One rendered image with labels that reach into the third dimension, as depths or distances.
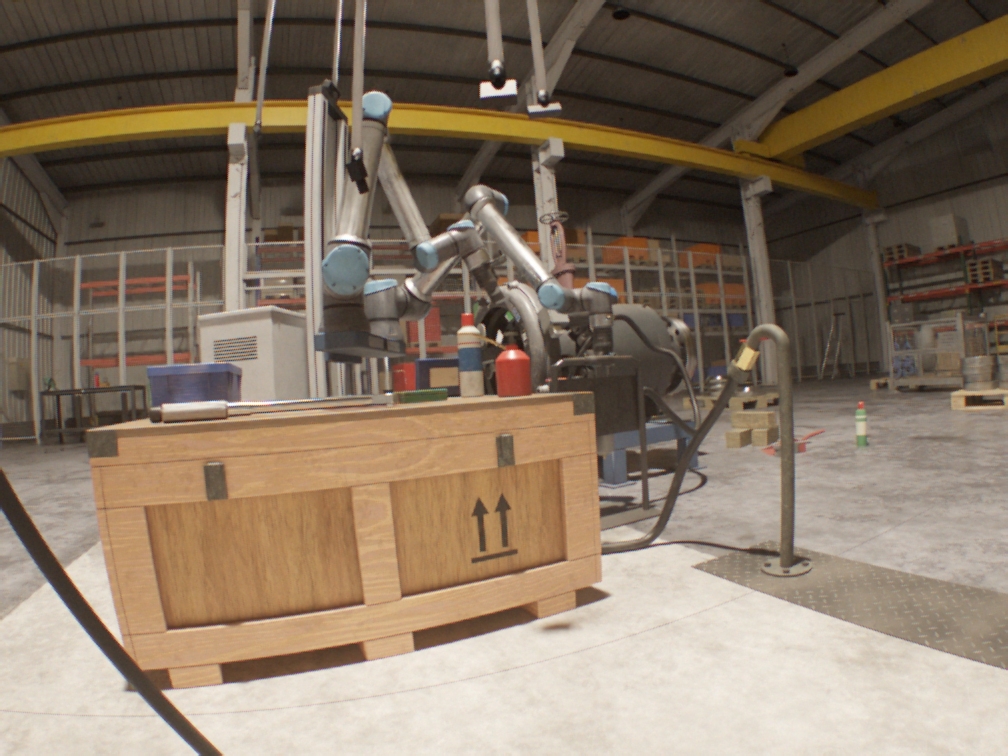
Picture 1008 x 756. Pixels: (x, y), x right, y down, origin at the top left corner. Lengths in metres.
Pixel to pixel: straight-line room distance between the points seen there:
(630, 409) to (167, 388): 1.48
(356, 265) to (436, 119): 9.29
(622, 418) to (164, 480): 1.50
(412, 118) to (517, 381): 9.84
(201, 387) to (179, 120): 9.72
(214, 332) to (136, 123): 9.04
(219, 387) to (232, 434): 0.35
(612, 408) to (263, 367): 1.26
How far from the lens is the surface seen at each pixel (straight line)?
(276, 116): 10.67
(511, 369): 1.23
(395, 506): 1.05
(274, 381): 2.10
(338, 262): 1.80
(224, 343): 2.22
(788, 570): 1.40
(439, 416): 1.04
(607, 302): 2.09
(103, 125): 11.29
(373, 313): 2.42
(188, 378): 1.32
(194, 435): 0.97
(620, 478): 2.59
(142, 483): 0.99
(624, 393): 2.00
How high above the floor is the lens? 0.50
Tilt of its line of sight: 1 degrees up
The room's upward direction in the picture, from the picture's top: 4 degrees counter-clockwise
